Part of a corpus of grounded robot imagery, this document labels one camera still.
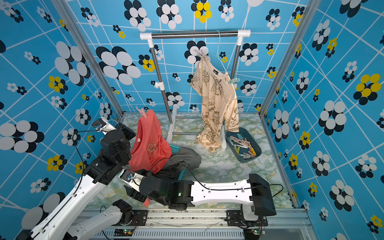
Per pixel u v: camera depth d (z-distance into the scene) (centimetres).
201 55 80
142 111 77
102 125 52
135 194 50
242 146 99
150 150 84
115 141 45
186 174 80
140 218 74
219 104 79
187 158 81
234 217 73
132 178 47
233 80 59
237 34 60
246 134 104
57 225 38
